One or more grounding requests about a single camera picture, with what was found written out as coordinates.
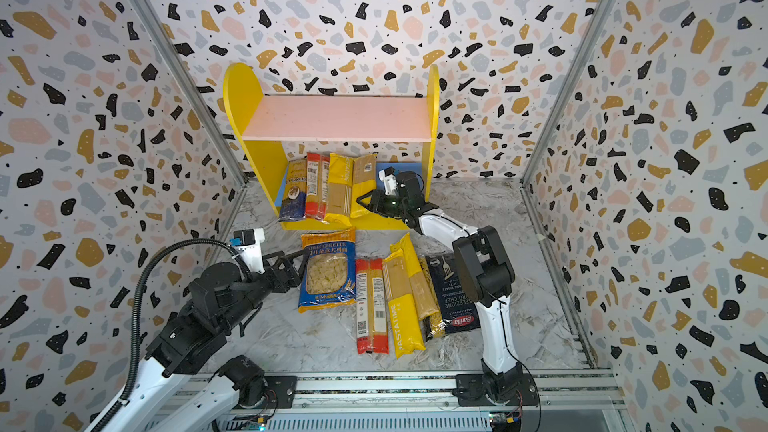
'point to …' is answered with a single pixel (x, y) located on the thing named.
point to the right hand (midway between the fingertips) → (354, 196)
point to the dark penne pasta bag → (458, 311)
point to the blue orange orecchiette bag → (329, 275)
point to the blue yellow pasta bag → (293, 206)
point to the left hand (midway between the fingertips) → (297, 249)
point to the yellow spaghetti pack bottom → (405, 326)
